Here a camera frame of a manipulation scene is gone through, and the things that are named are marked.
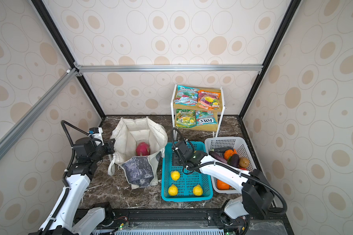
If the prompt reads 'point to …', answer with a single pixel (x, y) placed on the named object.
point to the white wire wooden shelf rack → (197, 108)
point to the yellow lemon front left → (172, 190)
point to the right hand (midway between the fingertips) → (176, 157)
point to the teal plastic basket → (177, 186)
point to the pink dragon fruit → (142, 149)
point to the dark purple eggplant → (234, 160)
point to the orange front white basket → (222, 185)
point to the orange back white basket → (229, 152)
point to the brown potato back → (243, 162)
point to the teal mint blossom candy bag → (186, 96)
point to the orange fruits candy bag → (208, 100)
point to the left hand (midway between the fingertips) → (117, 137)
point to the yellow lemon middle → (175, 175)
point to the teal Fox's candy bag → (205, 117)
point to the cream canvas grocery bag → (138, 171)
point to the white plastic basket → (236, 142)
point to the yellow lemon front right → (197, 190)
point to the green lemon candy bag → (185, 118)
